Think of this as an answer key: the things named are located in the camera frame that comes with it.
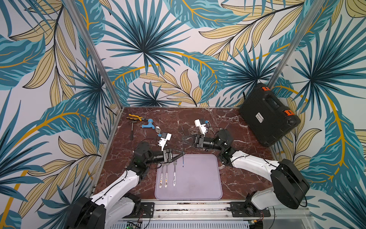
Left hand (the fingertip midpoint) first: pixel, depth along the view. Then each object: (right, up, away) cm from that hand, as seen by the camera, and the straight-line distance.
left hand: (183, 156), depth 69 cm
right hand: (0, +8, -1) cm, 8 cm away
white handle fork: (-5, -10, +22) cm, 24 cm away
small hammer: (-37, +9, +35) cm, 52 cm away
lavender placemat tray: (+4, -16, +15) cm, 22 cm away
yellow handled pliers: (-35, +20, +42) cm, 58 cm away
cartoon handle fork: (-13, -17, +13) cm, 25 cm away
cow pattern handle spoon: (-19, +11, +35) cm, 41 cm away
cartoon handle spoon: (-10, -16, +15) cm, 24 cm away
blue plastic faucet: (-25, +17, +38) cm, 48 cm away
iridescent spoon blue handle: (0, 0, -2) cm, 2 cm away
